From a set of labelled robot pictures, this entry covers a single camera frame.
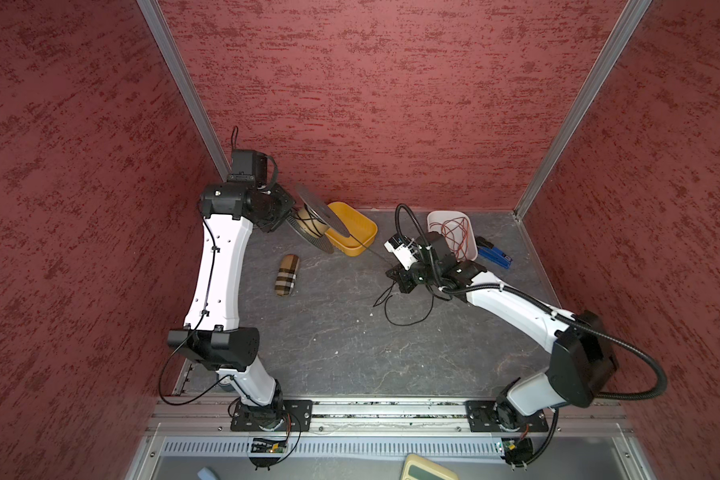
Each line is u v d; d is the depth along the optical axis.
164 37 0.75
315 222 0.71
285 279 0.97
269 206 0.59
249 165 0.52
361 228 1.14
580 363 0.42
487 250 1.06
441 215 1.14
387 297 0.97
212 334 0.41
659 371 0.38
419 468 0.66
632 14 0.71
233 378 0.52
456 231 1.14
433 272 0.63
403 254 0.73
